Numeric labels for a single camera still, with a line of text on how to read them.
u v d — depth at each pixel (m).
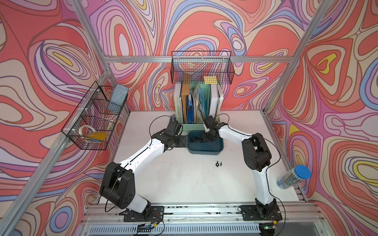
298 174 0.68
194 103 0.94
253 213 0.73
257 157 0.56
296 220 0.73
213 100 0.93
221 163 0.91
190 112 1.00
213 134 0.75
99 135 0.68
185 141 0.78
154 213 0.72
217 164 0.91
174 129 0.67
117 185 0.42
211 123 0.82
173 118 1.10
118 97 0.81
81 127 0.68
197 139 1.01
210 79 0.91
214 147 0.96
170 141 0.61
